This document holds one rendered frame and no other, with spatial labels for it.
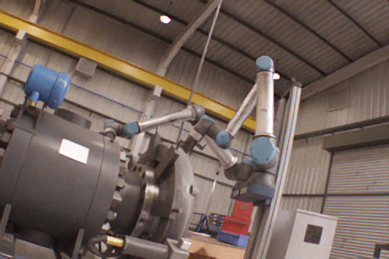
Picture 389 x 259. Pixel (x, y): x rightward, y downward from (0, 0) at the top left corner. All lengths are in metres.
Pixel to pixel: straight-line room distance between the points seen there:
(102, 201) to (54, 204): 0.21
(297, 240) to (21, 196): 1.63
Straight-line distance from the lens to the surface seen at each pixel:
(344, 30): 12.19
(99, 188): 1.36
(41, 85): 1.35
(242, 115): 2.16
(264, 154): 1.85
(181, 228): 1.42
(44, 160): 1.32
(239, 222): 5.56
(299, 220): 2.12
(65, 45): 12.78
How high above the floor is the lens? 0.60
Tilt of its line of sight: 16 degrees up
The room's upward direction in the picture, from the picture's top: 16 degrees clockwise
